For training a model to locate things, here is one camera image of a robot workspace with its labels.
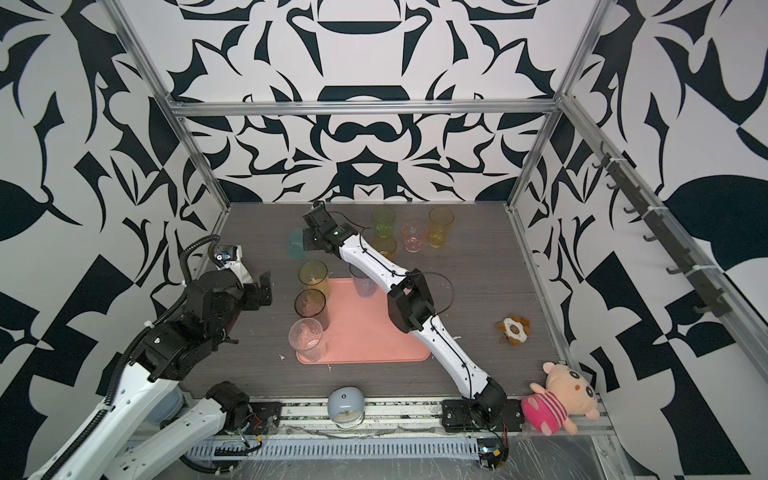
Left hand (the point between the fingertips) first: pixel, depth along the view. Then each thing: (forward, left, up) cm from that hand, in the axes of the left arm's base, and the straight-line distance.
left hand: (246, 269), depth 69 cm
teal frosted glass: (+24, -2, -23) cm, 33 cm away
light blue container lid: (-28, +3, +6) cm, 29 cm away
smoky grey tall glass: (+1, -11, -20) cm, 23 cm away
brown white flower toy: (-6, -68, -25) cm, 73 cm away
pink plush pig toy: (-27, -69, -21) cm, 77 cm away
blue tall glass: (+10, -25, -26) cm, 38 cm away
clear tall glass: (-7, -9, -24) cm, 27 cm away
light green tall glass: (+9, -12, -17) cm, 22 cm away
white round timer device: (-25, -22, -20) cm, 39 cm away
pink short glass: (+28, -42, -22) cm, 55 cm away
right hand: (+23, -8, -17) cm, 30 cm away
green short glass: (+35, -32, -22) cm, 52 cm away
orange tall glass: (+27, -51, -15) cm, 59 cm away
